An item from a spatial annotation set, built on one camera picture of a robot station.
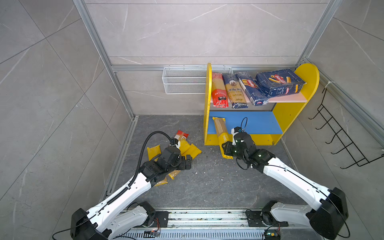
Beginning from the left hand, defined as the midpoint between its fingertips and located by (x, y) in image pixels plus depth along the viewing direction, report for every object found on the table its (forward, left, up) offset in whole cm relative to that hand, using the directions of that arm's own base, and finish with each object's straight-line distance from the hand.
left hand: (184, 155), depth 76 cm
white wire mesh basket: (+52, -3, +11) cm, 53 cm away
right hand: (+6, -21, +1) cm, 22 cm away
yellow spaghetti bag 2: (+12, -5, -16) cm, 21 cm away
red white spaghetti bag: (+25, +4, -16) cm, 30 cm away
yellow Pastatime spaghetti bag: (+16, -21, +4) cm, 26 cm away
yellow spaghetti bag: (+16, +1, -15) cm, 22 cm away
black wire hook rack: (-13, -71, +16) cm, 74 cm away
